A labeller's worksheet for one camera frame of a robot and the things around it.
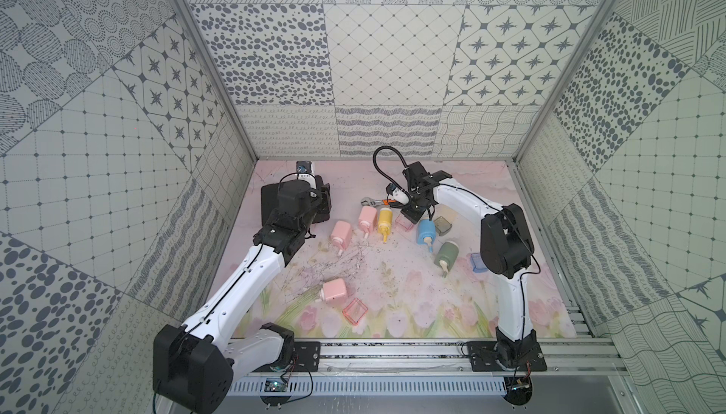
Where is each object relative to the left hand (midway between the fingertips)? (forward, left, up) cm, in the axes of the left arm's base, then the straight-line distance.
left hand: (328, 184), depth 77 cm
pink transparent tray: (-25, -8, -28) cm, 39 cm away
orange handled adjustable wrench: (+14, -13, -27) cm, 33 cm away
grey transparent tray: (+4, -37, -26) cm, 45 cm away
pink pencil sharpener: (-4, -2, -21) cm, 21 cm away
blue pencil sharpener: (-2, -30, -22) cm, 38 cm away
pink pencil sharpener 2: (+3, -10, -22) cm, 24 cm away
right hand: (+6, -26, -23) cm, 35 cm away
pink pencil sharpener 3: (-22, -2, -21) cm, 31 cm away
